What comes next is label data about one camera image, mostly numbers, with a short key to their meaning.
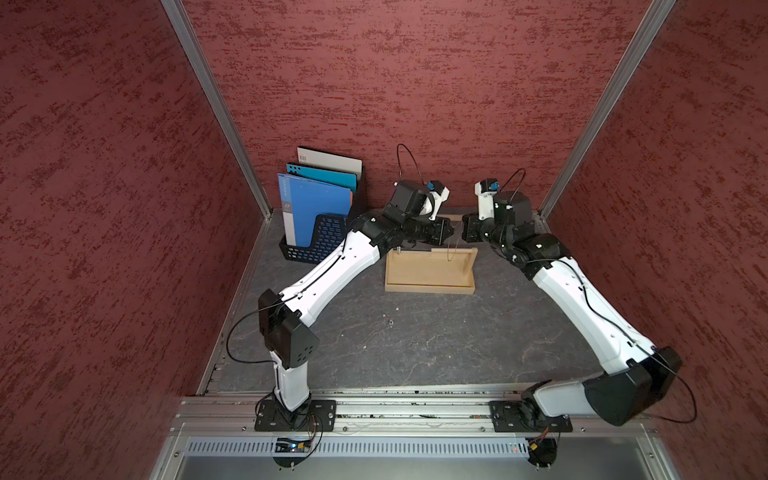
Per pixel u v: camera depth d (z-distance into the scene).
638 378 0.38
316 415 0.74
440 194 0.66
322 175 0.92
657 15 0.71
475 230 0.66
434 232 0.64
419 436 0.72
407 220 0.56
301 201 0.88
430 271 1.05
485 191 0.64
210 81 0.83
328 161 0.98
